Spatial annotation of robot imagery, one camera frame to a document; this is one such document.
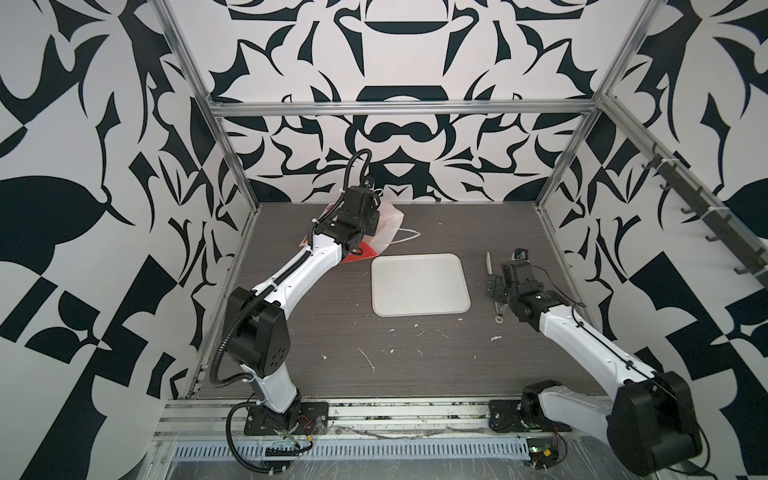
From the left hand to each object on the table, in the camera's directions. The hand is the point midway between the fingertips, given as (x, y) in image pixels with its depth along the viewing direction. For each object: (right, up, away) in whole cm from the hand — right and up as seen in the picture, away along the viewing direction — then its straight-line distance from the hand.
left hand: (363, 203), depth 85 cm
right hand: (+42, -22, +1) cm, 47 cm away
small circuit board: (+43, -60, -14) cm, 75 cm away
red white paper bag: (+8, -4, +15) cm, 17 cm away
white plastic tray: (+14, -25, +12) cm, 31 cm away
